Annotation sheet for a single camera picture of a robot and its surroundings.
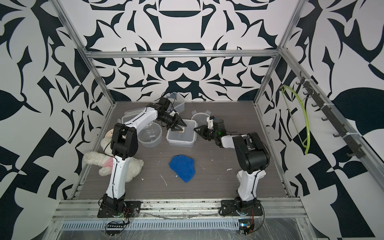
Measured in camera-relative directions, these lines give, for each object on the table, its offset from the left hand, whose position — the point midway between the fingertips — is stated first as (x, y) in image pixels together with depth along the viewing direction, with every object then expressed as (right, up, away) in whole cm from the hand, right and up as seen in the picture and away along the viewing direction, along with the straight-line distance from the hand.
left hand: (185, 126), depth 95 cm
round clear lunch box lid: (+11, +5, +18) cm, 22 cm away
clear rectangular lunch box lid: (-41, +7, +17) cm, 45 cm away
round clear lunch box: (-23, -7, +7) cm, 25 cm away
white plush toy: (-42, -18, -13) cm, 47 cm away
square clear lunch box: (0, -8, -2) cm, 8 cm away
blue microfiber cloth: (-1, -21, -11) cm, 24 cm away
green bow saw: (+56, -6, -24) cm, 61 cm away
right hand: (+6, -2, +1) cm, 7 cm away
